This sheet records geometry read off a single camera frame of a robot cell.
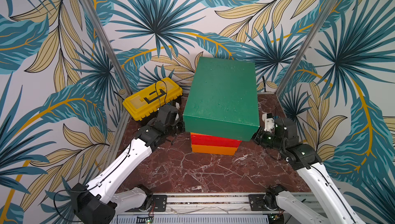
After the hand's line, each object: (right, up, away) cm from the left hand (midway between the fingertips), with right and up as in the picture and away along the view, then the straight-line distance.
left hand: (191, 124), depth 73 cm
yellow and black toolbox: (-28, +11, +19) cm, 35 cm away
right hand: (+24, -3, -3) cm, 25 cm away
